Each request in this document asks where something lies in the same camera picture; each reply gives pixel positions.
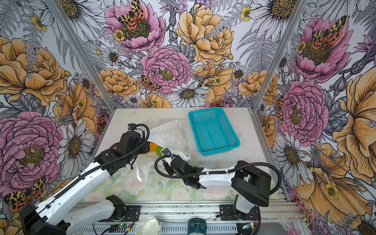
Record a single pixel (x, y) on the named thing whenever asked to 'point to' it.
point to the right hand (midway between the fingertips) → (167, 160)
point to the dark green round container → (197, 226)
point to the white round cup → (148, 225)
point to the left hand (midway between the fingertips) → (143, 145)
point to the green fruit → (158, 151)
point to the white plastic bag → (170, 135)
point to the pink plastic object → (293, 231)
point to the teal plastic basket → (213, 130)
